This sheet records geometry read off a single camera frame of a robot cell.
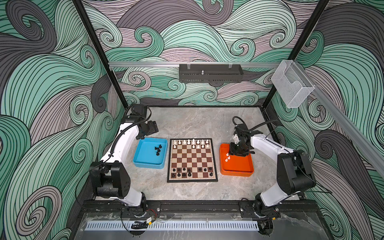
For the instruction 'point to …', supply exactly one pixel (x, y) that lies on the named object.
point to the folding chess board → (191, 160)
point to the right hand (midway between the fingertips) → (232, 153)
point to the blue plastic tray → (151, 153)
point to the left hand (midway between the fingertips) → (150, 129)
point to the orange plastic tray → (237, 165)
